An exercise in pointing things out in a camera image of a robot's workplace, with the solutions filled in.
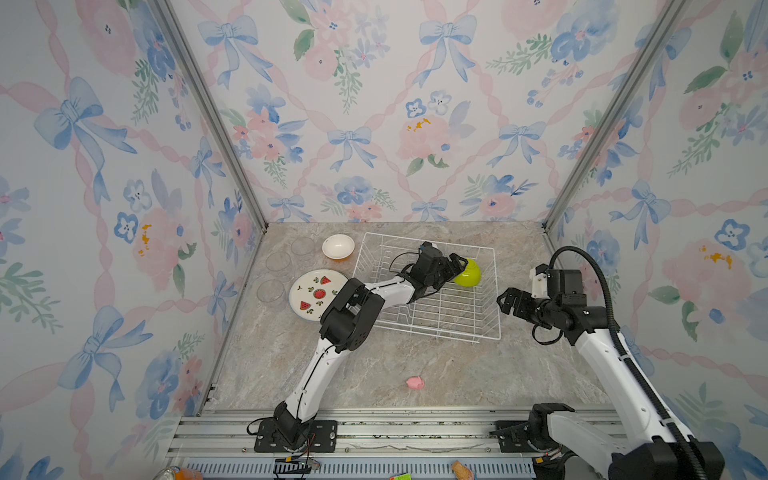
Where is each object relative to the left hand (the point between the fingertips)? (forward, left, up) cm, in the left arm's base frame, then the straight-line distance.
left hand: (466, 265), depth 96 cm
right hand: (-17, -9, +6) cm, 20 cm away
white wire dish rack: (-11, +4, -9) cm, 15 cm away
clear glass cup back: (+7, +65, -8) cm, 66 cm away
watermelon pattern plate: (-7, +50, -7) cm, 51 cm away
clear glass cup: (-6, +64, -7) cm, 64 cm away
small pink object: (-34, +17, -8) cm, 39 cm away
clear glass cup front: (+14, +57, -8) cm, 59 cm away
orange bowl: (+13, +43, -7) cm, 46 cm away
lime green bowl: (-2, -2, -3) cm, 4 cm away
